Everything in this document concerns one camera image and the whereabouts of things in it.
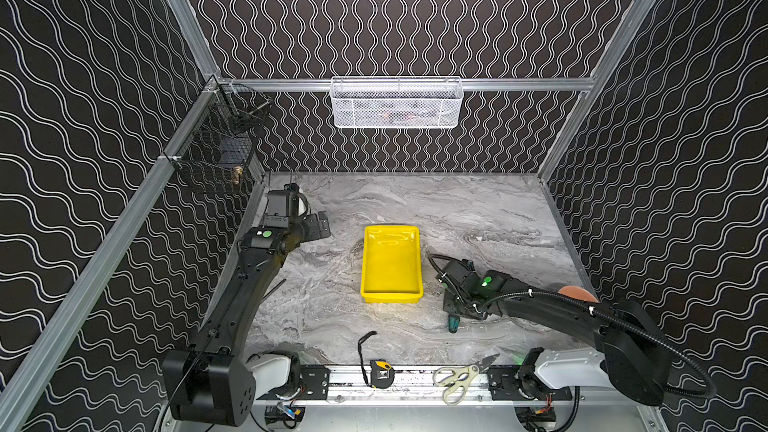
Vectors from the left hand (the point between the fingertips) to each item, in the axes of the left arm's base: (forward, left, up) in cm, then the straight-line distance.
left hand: (320, 222), depth 81 cm
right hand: (-14, -36, -20) cm, 44 cm away
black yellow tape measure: (-32, -18, -19) cm, 41 cm away
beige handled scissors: (-31, -36, -23) cm, 53 cm away
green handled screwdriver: (-19, -36, -18) cm, 45 cm away
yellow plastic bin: (-2, -19, -19) cm, 27 cm away
